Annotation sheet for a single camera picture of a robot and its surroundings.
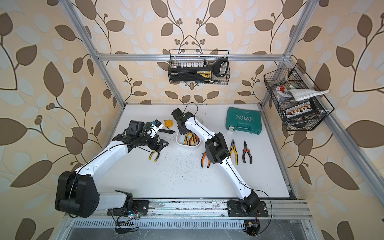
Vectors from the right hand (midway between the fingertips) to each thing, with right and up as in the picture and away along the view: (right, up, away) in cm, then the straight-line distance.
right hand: (188, 129), depth 104 cm
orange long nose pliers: (+10, -16, -13) cm, 23 cm away
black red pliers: (+38, -13, -10) cm, 41 cm away
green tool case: (+40, +6, +1) cm, 40 cm away
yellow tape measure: (-15, +4, +3) cm, 15 cm away
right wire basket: (+53, +28, -20) cm, 63 cm away
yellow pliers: (-23, -16, -11) cm, 30 cm away
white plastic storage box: (-5, -5, -5) cm, 9 cm away
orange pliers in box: (+7, -6, -6) cm, 11 cm away
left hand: (-13, -4, -20) cm, 24 cm away
